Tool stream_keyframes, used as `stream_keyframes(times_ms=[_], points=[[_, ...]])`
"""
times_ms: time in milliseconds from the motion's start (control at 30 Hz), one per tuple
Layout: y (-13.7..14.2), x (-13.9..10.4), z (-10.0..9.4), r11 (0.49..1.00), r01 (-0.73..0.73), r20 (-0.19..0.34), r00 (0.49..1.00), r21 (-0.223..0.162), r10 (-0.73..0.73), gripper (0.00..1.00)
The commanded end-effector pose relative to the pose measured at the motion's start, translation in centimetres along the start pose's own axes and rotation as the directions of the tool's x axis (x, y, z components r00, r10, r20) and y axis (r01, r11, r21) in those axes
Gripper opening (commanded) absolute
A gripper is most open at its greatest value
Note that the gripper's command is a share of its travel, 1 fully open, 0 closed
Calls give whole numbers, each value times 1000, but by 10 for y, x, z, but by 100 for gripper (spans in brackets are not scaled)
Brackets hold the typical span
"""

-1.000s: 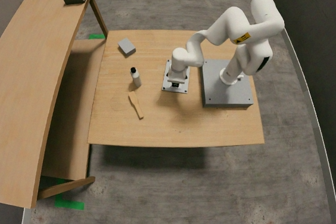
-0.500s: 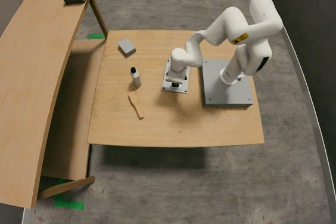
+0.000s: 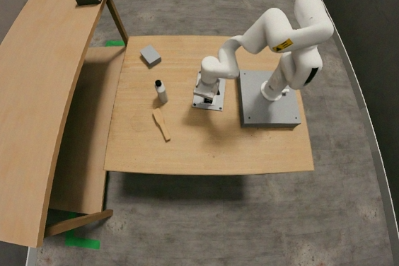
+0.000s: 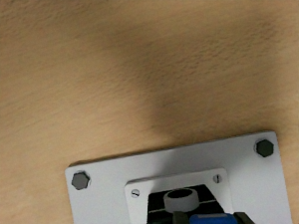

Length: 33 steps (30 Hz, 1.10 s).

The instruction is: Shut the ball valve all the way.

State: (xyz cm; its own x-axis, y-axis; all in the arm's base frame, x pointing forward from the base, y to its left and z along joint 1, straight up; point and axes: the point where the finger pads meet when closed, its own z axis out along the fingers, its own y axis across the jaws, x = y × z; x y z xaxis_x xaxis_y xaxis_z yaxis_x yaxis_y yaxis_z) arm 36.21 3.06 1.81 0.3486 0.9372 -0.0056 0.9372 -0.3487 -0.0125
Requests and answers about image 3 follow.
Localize white bottle with black cap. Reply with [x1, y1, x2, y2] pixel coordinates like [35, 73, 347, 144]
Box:
[154, 80, 168, 103]

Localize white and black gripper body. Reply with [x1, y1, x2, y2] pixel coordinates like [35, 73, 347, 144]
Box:
[197, 75, 219, 95]

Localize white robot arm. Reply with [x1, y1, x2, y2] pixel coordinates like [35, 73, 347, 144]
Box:
[193, 0, 334, 101]

